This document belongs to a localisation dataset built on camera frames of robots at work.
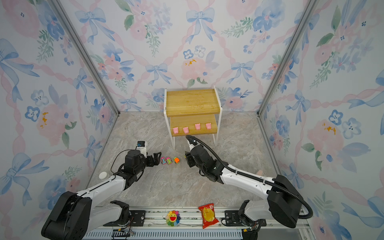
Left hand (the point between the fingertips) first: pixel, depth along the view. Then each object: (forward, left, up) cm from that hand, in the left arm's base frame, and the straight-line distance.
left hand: (154, 151), depth 88 cm
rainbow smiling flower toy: (-33, -13, -8) cm, 36 cm away
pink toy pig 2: (+12, -25, +9) cm, 29 cm away
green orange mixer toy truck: (-2, -12, -7) cm, 14 cm away
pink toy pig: (+13, -32, +8) cm, 35 cm away
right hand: (-2, -21, +7) cm, 22 cm away
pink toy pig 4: (+9, -12, +9) cm, 18 cm away
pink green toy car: (-3, -8, -5) cm, 10 cm away
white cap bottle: (-14, +25, -2) cm, 29 cm away
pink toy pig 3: (+10, -18, +9) cm, 23 cm away
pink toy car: (-3, -5, -6) cm, 8 cm away
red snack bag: (-31, -30, -8) cm, 44 cm away
